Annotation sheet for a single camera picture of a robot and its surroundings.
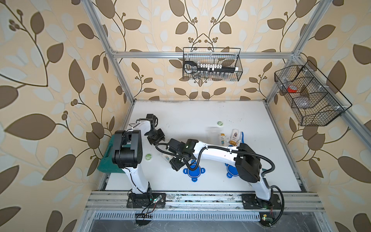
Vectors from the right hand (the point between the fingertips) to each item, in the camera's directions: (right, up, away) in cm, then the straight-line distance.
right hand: (176, 163), depth 83 cm
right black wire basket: (+72, +36, -10) cm, 81 cm away
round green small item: (+30, +22, +22) cm, 43 cm away
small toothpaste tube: (+30, +14, +14) cm, 36 cm away
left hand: (-12, +12, +13) cm, 21 cm away
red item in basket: (+66, +43, -2) cm, 79 cm away
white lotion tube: (-6, +4, 0) cm, 7 cm away
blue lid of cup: (+11, -6, +1) cm, 13 cm away
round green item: (-18, +2, +6) cm, 19 cm away
